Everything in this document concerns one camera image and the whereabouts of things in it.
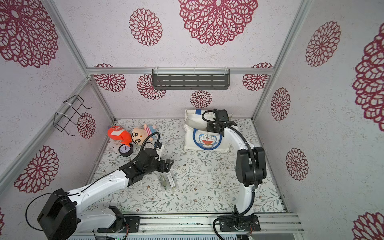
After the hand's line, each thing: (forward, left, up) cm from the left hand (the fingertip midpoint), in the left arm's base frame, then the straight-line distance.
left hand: (167, 161), depth 84 cm
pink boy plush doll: (+21, +22, -4) cm, 31 cm away
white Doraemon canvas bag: (+16, -17, +1) cm, 23 cm away
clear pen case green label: (-7, +3, -11) cm, 13 cm away
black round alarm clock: (+13, +31, -9) cm, 34 cm away
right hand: (+24, -26, +3) cm, 35 cm away
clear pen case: (-7, -2, -10) cm, 13 cm away
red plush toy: (+24, +37, -5) cm, 45 cm away
